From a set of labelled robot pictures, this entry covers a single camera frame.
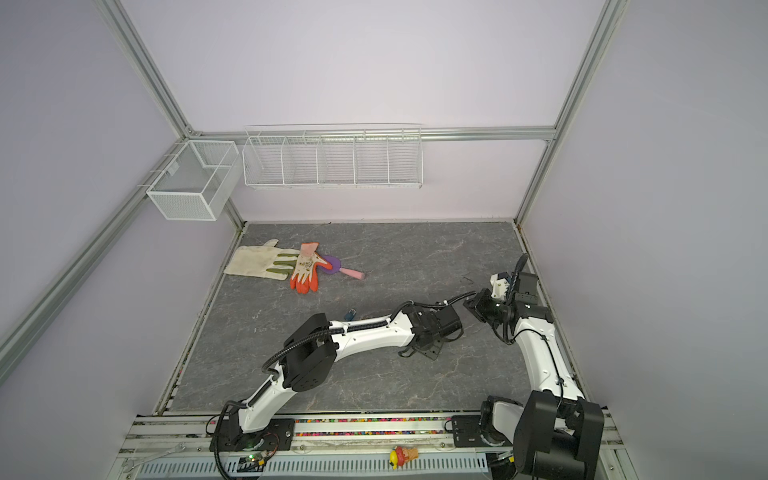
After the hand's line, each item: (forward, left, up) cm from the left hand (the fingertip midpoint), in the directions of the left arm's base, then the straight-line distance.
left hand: (429, 350), depth 86 cm
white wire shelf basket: (+59, +27, +26) cm, 70 cm away
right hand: (+8, -11, +10) cm, 17 cm away
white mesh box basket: (+51, +73, +24) cm, 92 cm away
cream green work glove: (+38, +57, -2) cm, 69 cm away
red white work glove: (+29, +39, 0) cm, 49 cm away
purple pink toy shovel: (+33, +29, -2) cm, 44 cm away
